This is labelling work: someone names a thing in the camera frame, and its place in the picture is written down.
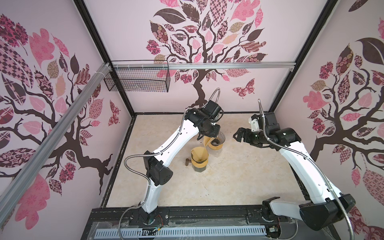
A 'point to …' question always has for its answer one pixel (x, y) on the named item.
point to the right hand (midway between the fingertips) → (240, 136)
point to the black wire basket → (139, 76)
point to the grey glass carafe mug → (197, 169)
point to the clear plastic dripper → (215, 152)
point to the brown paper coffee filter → (199, 153)
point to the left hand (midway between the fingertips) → (212, 134)
